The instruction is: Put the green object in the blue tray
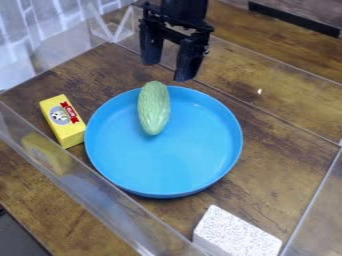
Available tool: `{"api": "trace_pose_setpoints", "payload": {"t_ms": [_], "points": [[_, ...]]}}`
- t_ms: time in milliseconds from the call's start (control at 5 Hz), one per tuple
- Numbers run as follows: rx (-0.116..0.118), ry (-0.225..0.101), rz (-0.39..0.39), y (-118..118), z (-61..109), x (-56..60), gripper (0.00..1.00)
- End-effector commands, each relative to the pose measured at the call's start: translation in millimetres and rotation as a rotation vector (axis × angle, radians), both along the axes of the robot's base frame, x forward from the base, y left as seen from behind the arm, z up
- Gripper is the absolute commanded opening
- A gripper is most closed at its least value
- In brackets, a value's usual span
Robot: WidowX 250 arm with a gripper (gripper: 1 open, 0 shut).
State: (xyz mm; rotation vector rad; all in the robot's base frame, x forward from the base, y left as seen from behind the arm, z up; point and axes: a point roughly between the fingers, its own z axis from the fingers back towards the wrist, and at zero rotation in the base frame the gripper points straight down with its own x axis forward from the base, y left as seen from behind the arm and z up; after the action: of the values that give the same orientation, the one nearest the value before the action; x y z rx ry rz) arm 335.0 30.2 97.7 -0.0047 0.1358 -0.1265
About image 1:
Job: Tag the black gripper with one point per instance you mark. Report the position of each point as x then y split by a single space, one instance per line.
175 20

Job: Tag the blue round tray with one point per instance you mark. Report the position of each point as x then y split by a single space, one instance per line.
175 163

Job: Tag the green bitter gourd toy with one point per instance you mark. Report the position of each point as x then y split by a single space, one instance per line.
154 107

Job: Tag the yellow box with cow label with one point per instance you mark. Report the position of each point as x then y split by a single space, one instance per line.
64 120

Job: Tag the white speckled foam block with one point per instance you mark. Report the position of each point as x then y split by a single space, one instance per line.
225 235

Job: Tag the clear acrylic front wall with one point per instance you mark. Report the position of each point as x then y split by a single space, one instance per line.
139 228

